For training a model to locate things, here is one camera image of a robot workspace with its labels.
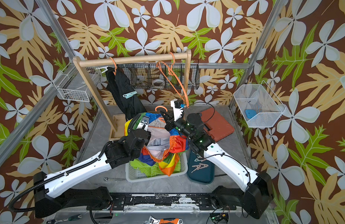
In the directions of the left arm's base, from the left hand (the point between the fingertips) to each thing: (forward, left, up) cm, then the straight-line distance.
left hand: (143, 125), depth 72 cm
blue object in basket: (+11, -61, -2) cm, 62 cm away
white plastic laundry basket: (-19, +8, -26) cm, 33 cm away
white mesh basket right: (+17, -69, -2) cm, 71 cm away
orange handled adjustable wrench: (-39, -5, -28) cm, 48 cm away
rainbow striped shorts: (-5, -10, -15) cm, 18 cm away
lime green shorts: (-16, -2, -23) cm, 28 cm away
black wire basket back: (+44, -5, 0) cm, 44 cm away
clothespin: (-7, -31, -27) cm, 42 cm away
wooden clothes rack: (+15, +26, -29) cm, 42 cm away
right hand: (+2, -10, +9) cm, 13 cm away
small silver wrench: (-19, +24, -28) cm, 41 cm away
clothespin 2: (-11, -32, -28) cm, 44 cm away
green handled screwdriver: (-38, +36, -27) cm, 59 cm away
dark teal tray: (-14, -32, -29) cm, 45 cm away
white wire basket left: (+25, +45, +6) cm, 52 cm away
